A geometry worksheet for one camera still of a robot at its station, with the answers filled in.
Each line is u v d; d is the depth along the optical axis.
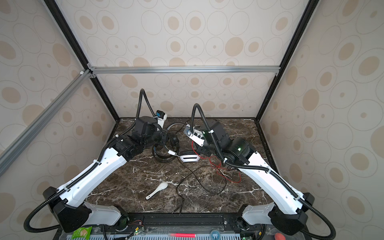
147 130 0.52
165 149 1.02
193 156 0.66
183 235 0.70
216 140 0.44
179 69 0.90
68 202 0.39
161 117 0.62
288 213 0.39
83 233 0.69
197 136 0.53
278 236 0.68
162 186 0.85
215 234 0.70
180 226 0.73
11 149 0.52
